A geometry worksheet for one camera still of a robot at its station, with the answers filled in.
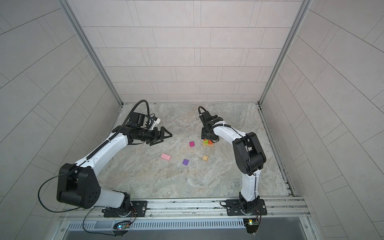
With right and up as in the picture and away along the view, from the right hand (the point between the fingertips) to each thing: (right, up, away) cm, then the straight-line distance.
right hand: (206, 136), depth 95 cm
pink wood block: (-25, -11, -7) cm, 28 cm away
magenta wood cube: (-9, -5, -1) cm, 11 cm away
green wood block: (0, -3, -2) cm, 4 cm away
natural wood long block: (+1, -6, -1) cm, 6 cm away
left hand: (-20, +3, -16) cm, 26 cm away
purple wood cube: (-13, -14, -8) cm, 21 cm away
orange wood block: (+2, -4, -1) cm, 5 cm away
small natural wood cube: (-1, -12, -7) cm, 14 cm away
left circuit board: (-38, -34, -31) cm, 60 cm away
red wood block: (-1, -1, -6) cm, 6 cm away
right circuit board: (+20, -36, -26) cm, 49 cm away
